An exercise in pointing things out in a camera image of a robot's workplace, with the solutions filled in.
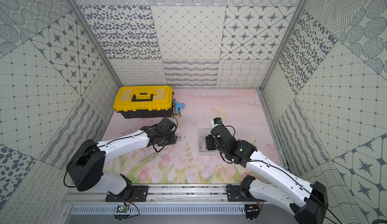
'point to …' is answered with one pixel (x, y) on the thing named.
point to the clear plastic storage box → (202, 148)
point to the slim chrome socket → (204, 138)
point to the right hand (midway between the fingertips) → (208, 139)
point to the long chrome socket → (200, 145)
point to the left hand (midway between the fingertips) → (175, 136)
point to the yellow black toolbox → (144, 101)
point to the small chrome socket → (178, 138)
